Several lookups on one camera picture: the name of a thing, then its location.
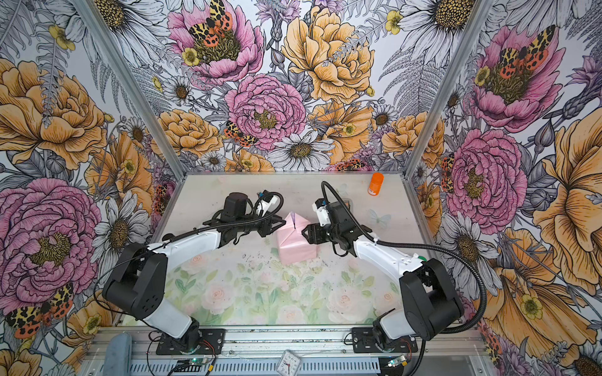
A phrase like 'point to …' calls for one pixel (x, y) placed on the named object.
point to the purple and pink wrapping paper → (293, 247)
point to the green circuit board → (198, 360)
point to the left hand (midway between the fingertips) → (281, 226)
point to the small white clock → (288, 363)
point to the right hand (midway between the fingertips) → (310, 238)
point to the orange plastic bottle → (375, 183)
